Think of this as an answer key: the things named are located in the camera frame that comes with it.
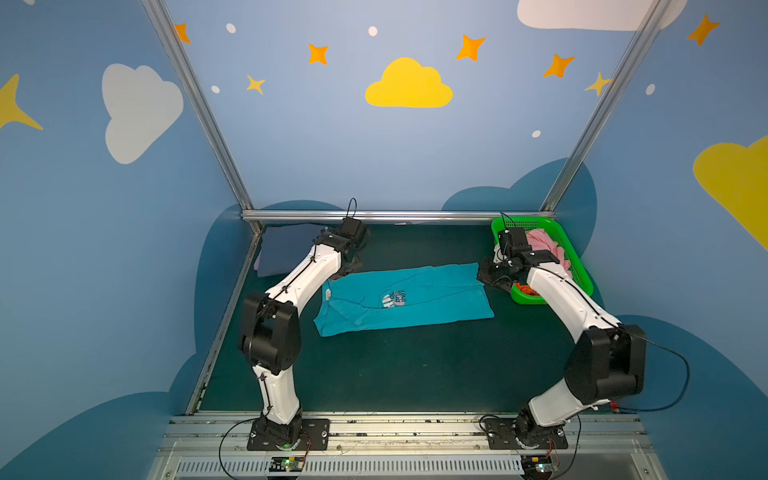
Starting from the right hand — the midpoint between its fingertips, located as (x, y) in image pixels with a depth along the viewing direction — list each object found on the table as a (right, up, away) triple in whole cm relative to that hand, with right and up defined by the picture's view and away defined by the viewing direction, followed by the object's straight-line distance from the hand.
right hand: (481, 273), depth 89 cm
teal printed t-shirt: (-29, -9, +12) cm, 33 cm away
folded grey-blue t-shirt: (-69, +9, +25) cm, 74 cm away
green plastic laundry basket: (+35, +15, +22) cm, 43 cm away
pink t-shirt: (+28, +11, +19) cm, 35 cm away
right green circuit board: (+8, -46, -18) cm, 50 cm away
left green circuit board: (-53, -45, -18) cm, 72 cm away
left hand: (-40, +2, +3) cm, 40 cm away
